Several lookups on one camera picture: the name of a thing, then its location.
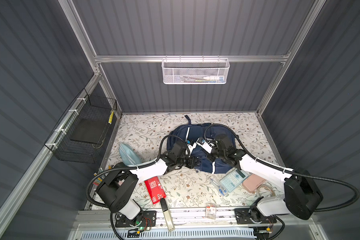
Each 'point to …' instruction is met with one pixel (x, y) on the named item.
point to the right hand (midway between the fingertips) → (205, 148)
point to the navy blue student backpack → (211, 143)
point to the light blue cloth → (127, 156)
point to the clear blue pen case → (219, 189)
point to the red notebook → (155, 189)
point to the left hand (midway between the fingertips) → (199, 160)
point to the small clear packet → (210, 210)
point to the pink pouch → (252, 182)
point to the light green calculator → (233, 178)
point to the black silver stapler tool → (167, 214)
